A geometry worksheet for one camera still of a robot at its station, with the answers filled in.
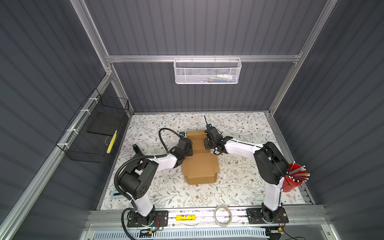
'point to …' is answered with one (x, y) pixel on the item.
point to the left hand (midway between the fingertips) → (189, 146)
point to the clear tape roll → (230, 218)
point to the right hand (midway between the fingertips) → (209, 141)
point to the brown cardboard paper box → (202, 166)
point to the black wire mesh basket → (94, 133)
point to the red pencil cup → (296, 175)
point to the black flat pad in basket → (108, 122)
